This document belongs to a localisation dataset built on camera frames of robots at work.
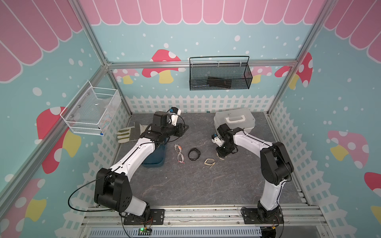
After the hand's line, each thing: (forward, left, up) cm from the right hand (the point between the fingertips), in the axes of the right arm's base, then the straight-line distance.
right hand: (221, 153), depth 93 cm
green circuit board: (-40, +43, -6) cm, 59 cm away
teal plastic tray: (-4, +40, +3) cm, 40 cm away
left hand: (+5, +21, +20) cm, 29 cm away
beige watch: (-2, 0, -2) cm, 3 cm away
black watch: (+2, +15, 0) cm, 15 cm away
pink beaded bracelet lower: (-2, +26, -2) cm, 26 cm away
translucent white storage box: (+22, -11, +9) cm, 26 cm away
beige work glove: (+16, +67, -1) cm, 69 cm away
